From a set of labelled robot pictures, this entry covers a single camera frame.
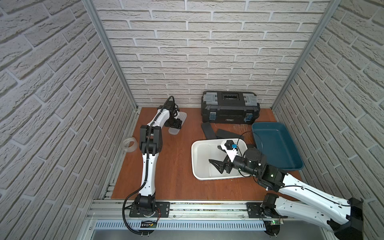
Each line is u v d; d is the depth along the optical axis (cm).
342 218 41
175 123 97
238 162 59
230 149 56
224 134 102
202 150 95
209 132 104
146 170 63
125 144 97
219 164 59
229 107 97
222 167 59
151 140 64
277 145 107
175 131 103
